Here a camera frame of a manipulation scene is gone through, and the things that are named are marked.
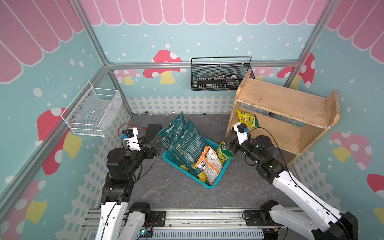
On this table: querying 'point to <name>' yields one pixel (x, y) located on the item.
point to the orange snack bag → (211, 163)
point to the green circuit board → (145, 233)
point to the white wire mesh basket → (92, 110)
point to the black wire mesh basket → (219, 73)
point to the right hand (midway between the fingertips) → (232, 129)
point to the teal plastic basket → (171, 159)
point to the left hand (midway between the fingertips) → (154, 139)
